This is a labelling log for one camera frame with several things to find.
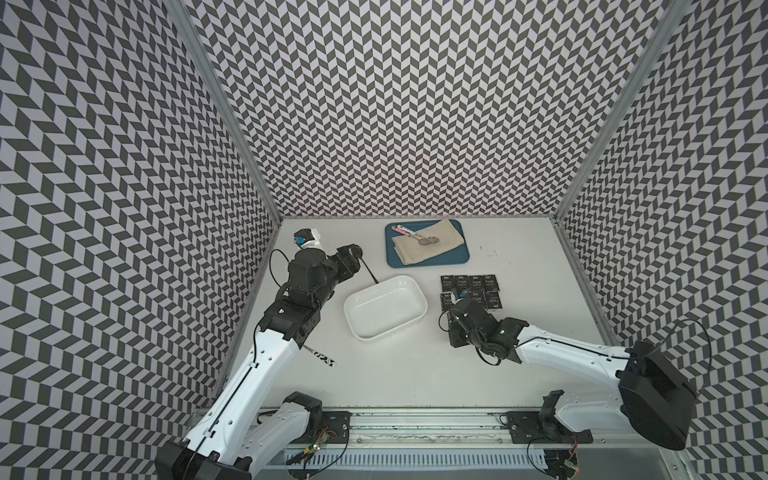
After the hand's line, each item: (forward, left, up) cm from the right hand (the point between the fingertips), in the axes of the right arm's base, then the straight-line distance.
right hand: (454, 330), depth 85 cm
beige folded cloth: (+33, +12, -4) cm, 35 cm away
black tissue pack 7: (-5, +1, +9) cm, 10 cm away
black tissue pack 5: (+11, -9, -2) cm, 15 cm away
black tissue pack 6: (+11, -14, -2) cm, 18 cm away
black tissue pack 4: (+17, -14, -2) cm, 22 cm away
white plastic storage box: (+8, +20, -1) cm, 22 cm away
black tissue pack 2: (+17, -5, -2) cm, 18 cm away
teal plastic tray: (+28, -3, -2) cm, 29 cm away
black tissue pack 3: (+16, -9, -2) cm, 19 cm away
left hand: (+10, +29, +24) cm, 38 cm away
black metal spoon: (+25, +27, -5) cm, 37 cm away
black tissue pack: (+18, 0, -3) cm, 18 cm away
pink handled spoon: (+44, +16, -5) cm, 47 cm away
